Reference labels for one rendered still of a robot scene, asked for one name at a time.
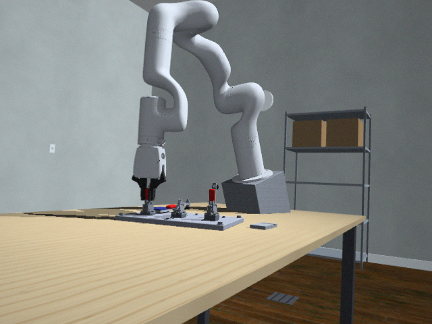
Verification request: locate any blue rectangular block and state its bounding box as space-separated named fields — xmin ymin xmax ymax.
xmin=154 ymin=207 xmax=172 ymax=213

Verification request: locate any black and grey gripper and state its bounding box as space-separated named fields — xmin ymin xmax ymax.
xmin=132 ymin=146 xmax=166 ymax=201

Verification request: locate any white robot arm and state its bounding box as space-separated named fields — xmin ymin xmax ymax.
xmin=138 ymin=0 xmax=273 ymax=183

